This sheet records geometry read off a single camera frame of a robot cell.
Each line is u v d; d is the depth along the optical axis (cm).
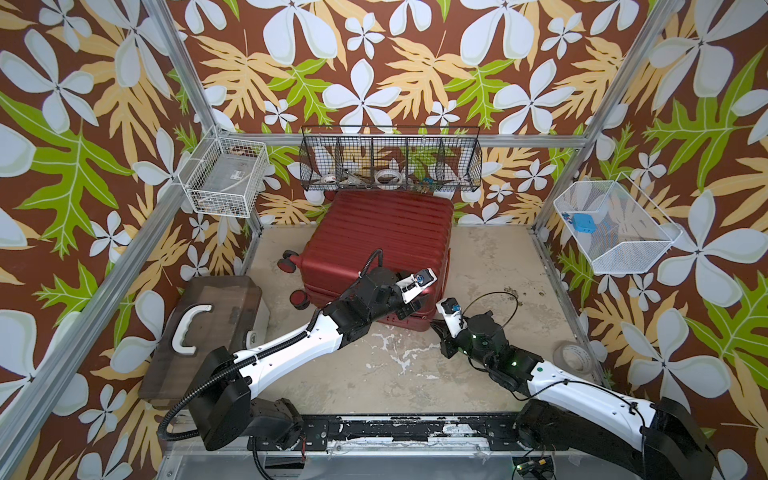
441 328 71
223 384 40
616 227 82
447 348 70
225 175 86
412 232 89
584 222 86
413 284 61
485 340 59
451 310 68
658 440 41
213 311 74
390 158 98
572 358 87
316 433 74
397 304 66
